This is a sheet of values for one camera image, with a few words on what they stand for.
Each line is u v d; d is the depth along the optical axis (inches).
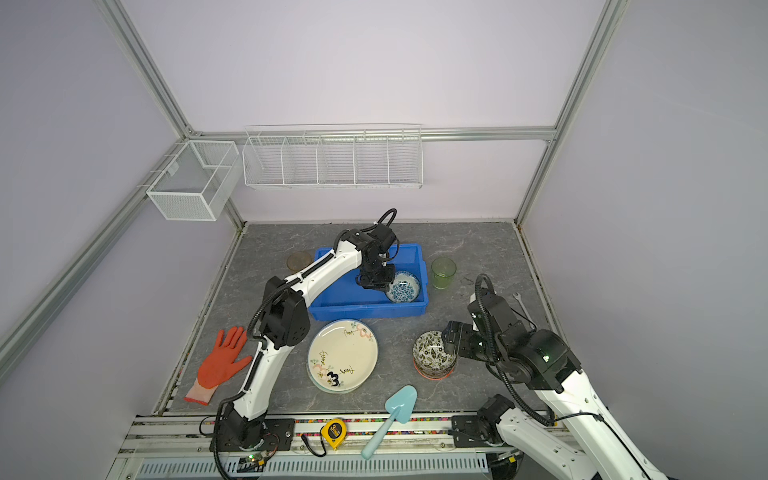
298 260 39.5
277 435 29.0
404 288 37.8
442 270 39.1
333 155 38.5
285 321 23.0
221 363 33.8
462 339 22.8
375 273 32.6
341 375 31.8
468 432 28.7
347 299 39.7
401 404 30.6
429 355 31.9
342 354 33.3
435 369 30.6
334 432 28.5
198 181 40.0
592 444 15.2
